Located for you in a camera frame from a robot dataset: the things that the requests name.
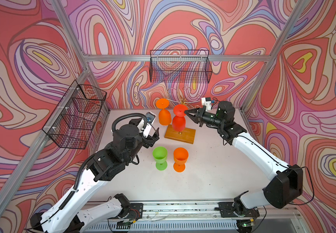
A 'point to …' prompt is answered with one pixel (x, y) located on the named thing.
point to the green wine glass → (160, 154)
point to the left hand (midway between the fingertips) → (150, 123)
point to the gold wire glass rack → (184, 97)
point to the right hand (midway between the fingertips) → (184, 115)
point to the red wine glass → (178, 121)
